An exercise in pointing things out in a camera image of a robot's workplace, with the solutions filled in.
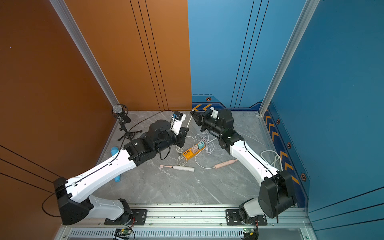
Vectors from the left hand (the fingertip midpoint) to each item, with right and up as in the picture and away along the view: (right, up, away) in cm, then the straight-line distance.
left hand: (188, 127), depth 69 cm
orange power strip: (-1, -17, +25) cm, 30 cm away
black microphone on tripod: (-42, +9, +19) cm, 47 cm away
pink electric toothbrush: (+21, -22, +22) cm, 38 cm away
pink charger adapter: (+2, -13, +21) cm, 25 cm away
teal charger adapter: (+6, -11, +23) cm, 27 cm away
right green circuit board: (+29, -50, +1) cm, 58 cm away
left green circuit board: (-32, -51, +3) cm, 61 cm away
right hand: (+1, +8, +2) cm, 8 cm away
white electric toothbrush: (-1, -25, +18) cm, 31 cm away
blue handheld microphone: (-49, -15, +25) cm, 57 cm away
